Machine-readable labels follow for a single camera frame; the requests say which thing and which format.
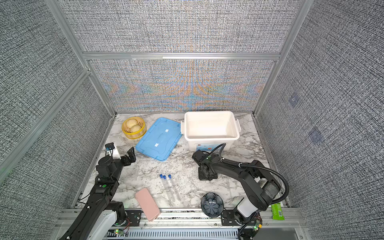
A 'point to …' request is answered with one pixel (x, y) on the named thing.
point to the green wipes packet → (277, 213)
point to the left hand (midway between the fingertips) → (125, 149)
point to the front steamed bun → (135, 128)
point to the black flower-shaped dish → (212, 204)
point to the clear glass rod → (136, 173)
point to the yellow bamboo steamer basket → (127, 132)
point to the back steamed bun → (131, 122)
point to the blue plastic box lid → (160, 139)
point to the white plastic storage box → (208, 130)
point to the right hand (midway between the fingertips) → (205, 177)
